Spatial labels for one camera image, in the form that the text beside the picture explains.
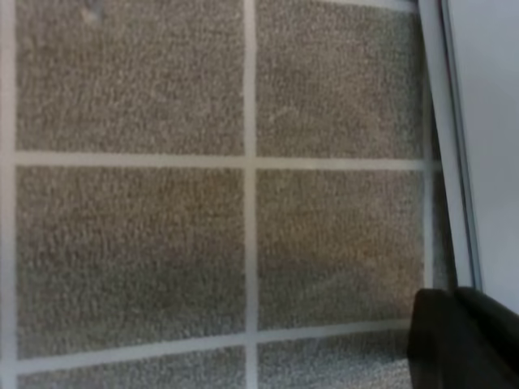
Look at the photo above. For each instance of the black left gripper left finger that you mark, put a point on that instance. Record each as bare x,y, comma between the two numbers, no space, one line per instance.
447,348

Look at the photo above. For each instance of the product catalogue book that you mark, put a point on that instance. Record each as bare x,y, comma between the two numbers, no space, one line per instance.
472,59

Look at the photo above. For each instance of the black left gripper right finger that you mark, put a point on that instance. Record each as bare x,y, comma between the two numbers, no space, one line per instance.
497,326

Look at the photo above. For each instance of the grey checked tablecloth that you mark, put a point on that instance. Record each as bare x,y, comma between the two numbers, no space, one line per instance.
215,194

